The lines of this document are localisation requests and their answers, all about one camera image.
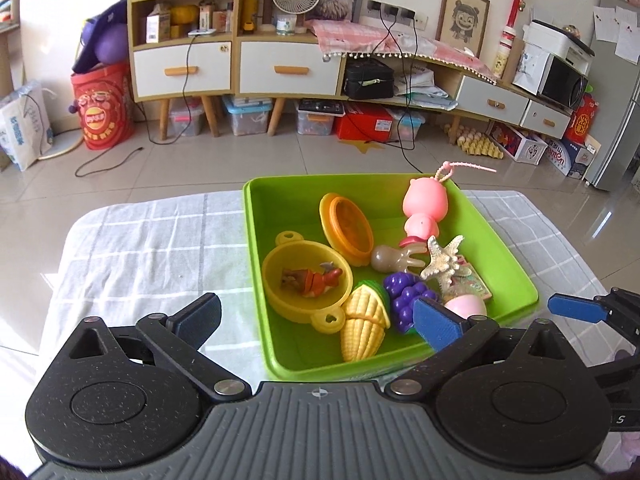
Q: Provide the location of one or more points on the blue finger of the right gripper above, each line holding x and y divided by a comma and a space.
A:
581, 309

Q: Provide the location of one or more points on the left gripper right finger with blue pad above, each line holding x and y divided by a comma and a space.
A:
457, 343

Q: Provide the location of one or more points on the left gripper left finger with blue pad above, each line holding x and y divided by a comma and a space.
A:
175, 342

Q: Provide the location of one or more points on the white starfish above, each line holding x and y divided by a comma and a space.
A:
443, 264

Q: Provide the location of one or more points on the tan octopus toy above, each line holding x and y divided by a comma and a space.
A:
386, 259

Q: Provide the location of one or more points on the orange pirate figurine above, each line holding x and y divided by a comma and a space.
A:
309, 283

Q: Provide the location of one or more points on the pink toy egg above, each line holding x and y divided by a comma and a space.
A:
466, 305

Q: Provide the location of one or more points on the purple toy grapes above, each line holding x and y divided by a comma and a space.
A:
403, 288

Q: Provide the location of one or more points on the yellow toy corn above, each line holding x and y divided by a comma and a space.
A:
367, 319

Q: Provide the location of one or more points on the white checked tablecloth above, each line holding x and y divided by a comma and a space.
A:
529, 407

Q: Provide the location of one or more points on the yellow toy pot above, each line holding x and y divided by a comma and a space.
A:
325, 314

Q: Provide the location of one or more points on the pink squid toy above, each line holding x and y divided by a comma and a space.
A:
426, 202

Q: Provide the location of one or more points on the orange toy lid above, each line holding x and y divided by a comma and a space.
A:
346, 229

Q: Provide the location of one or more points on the grey refrigerator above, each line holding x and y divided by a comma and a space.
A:
614, 76

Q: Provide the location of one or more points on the black microwave oven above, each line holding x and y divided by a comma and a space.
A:
546, 75

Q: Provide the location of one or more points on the red snack bucket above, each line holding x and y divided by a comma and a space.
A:
102, 100

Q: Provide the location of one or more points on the white printer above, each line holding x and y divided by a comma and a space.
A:
558, 41

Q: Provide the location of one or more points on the black bag on shelf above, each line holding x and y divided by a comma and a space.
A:
368, 79

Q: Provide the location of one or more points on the purple plush toy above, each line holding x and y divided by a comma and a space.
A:
104, 39

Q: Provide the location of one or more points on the wooden cabinet with white drawers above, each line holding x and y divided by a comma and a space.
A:
282, 68

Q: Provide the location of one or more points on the framed girl drawing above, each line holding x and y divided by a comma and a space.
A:
462, 24

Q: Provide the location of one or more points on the pink checked cloth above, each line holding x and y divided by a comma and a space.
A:
358, 41

